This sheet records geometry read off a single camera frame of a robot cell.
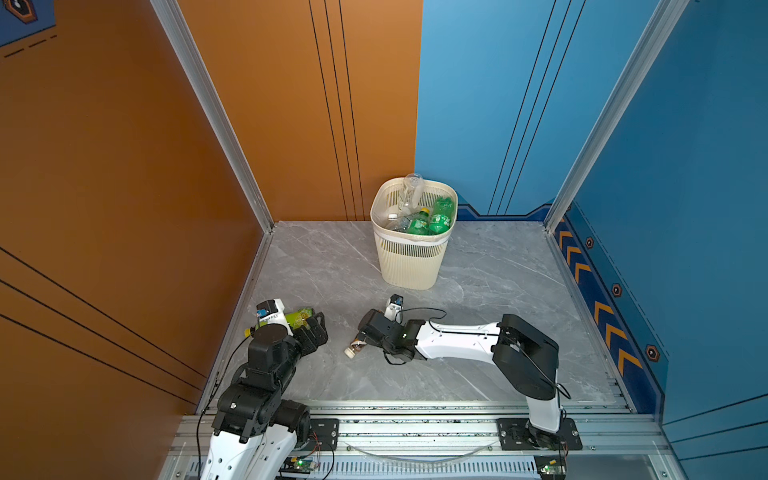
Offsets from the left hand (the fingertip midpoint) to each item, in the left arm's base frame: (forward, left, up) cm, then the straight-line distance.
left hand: (310, 318), depth 72 cm
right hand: (+3, -13, -16) cm, 21 cm away
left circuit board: (-27, +2, -21) cm, 35 cm away
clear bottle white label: (+39, -26, +7) cm, 48 cm away
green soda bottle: (+28, -34, +9) cm, 45 cm away
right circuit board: (-27, -59, -21) cm, 68 cm away
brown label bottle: (-1, -9, -17) cm, 19 cm away
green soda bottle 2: (+28, -28, +5) cm, 40 cm away
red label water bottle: (+31, -22, +2) cm, 38 cm away
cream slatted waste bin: (+19, -25, -1) cm, 31 cm away
